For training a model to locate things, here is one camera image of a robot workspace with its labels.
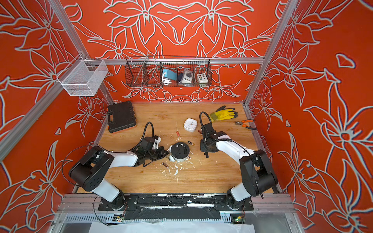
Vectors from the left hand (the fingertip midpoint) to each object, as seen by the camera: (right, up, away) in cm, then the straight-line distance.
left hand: (169, 152), depth 91 cm
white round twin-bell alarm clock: (+6, +1, -4) cm, 8 cm away
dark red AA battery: (+21, +12, +10) cm, 26 cm away
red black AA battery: (-2, -6, -5) cm, 8 cm away
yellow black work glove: (+39, +25, +20) cm, 50 cm away
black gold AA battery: (+14, +5, +4) cm, 16 cm away
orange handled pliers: (+53, +18, +14) cm, 57 cm away
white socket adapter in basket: (+11, +48, 0) cm, 49 cm away
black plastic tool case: (-38, +23, +14) cm, 46 cm away
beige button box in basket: (+22, +48, +4) cm, 53 cm away
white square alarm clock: (+14, +17, +12) cm, 25 cm away
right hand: (+21, +3, -2) cm, 21 cm away
